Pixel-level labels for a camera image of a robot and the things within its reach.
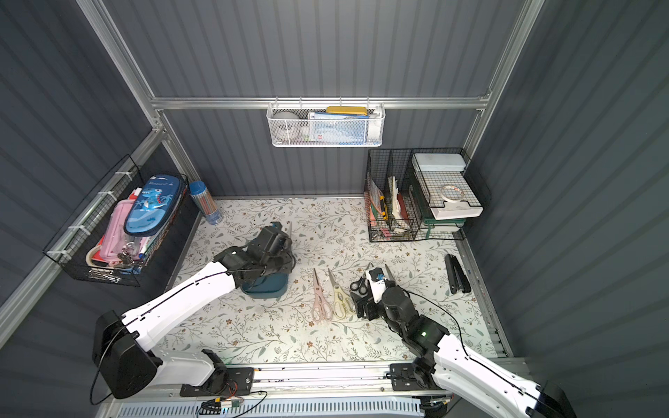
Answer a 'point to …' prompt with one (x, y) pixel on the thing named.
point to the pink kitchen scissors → (321, 310)
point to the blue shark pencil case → (153, 206)
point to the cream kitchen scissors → (341, 301)
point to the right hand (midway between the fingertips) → (370, 286)
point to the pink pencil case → (117, 237)
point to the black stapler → (458, 279)
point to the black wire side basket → (78, 246)
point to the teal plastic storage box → (268, 286)
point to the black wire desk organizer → (422, 194)
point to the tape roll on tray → (451, 193)
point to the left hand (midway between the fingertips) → (291, 259)
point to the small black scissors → (361, 284)
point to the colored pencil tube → (199, 193)
